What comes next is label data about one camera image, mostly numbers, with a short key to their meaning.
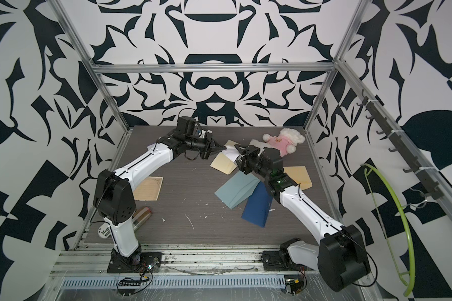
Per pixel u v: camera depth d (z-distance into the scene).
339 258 0.40
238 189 0.95
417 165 0.50
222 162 1.04
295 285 0.71
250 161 0.69
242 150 0.71
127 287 0.71
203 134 0.83
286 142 1.02
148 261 0.73
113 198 0.48
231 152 0.76
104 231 0.79
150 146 1.12
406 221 0.54
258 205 0.90
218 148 0.79
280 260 0.73
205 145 0.74
